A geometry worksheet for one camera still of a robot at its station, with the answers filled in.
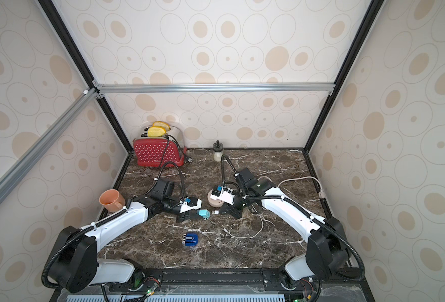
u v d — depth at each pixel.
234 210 0.68
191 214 0.71
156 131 1.01
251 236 0.85
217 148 1.08
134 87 0.90
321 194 0.98
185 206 0.67
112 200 0.92
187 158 1.13
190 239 0.82
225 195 0.68
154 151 1.03
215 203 0.93
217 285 0.73
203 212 0.76
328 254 0.42
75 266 0.41
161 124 1.06
